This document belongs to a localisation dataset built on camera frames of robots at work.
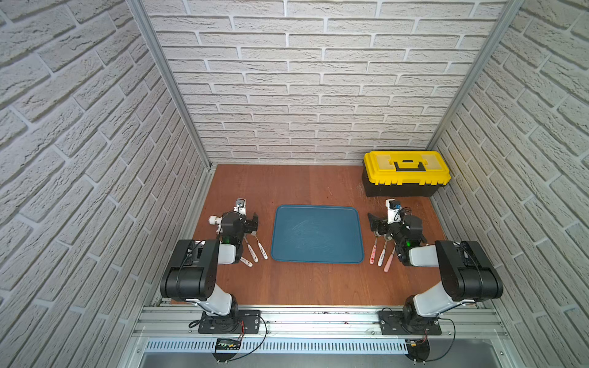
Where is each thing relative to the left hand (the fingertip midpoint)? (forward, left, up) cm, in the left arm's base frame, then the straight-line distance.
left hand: (235, 209), depth 94 cm
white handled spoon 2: (-20, -6, -6) cm, 22 cm away
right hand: (-1, -62, +2) cm, 62 cm away
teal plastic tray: (-8, -35, -6) cm, 36 cm away
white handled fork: (-17, -9, -6) cm, 20 cm away
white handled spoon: (-14, -11, -6) cm, 19 cm away
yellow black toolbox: (+12, -72, +11) cm, 74 cm away
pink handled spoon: (-17, -57, -6) cm, 59 cm away
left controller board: (-47, -3, -10) cm, 48 cm away
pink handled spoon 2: (-18, -60, -5) cm, 63 cm away
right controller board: (-48, -64, -5) cm, 80 cm away
